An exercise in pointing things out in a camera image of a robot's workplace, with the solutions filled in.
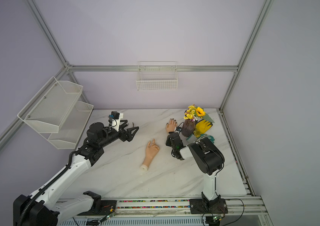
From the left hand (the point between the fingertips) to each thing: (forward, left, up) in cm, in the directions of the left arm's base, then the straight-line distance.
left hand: (131, 125), depth 75 cm
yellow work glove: (+20, -47, -27) cm, 57 cm away
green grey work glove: (+8, -38, -24) cm, 45 cm away
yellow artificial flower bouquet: (+12, -36, -2) cm, 38 cm away
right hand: (+10, -23, -28) cm, 37 cm away
